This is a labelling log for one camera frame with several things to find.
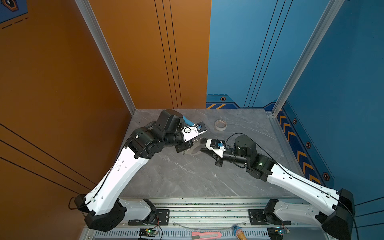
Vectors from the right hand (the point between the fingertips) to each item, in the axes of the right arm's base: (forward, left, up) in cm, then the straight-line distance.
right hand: (201, 148), depth 65 cm
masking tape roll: (+39, -15, -29) cm, 51 cm away
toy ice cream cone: (-28, -17, -27) cm, 42 cm away
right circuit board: (-28, -35, -31) cm, 55 cm away
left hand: (+4, +4, +7) cm, 9 cm away
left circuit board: (-28, +26, -30) cm, 49 cm away
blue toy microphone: (+40, +9, -27) cm, 49 cm away
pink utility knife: (-29, -2, -30) cm, 41 cm away
